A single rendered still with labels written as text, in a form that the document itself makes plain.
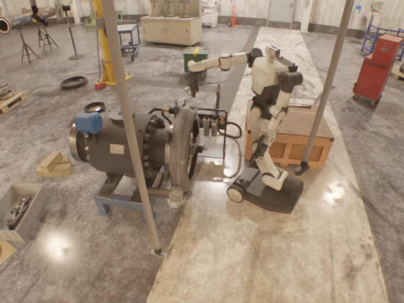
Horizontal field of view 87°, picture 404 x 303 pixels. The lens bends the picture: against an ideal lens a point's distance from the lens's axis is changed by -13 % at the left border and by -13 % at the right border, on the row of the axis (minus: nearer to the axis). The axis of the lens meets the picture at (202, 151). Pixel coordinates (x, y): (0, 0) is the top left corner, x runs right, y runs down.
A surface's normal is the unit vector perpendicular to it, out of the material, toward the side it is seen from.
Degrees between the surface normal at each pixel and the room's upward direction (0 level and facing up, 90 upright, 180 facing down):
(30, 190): 90
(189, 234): 0
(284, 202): 0
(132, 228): 0
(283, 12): 90
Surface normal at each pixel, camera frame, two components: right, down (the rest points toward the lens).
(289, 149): -0.15, 0.61
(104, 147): -0.14, 0.18
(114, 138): -0.11, -0.15
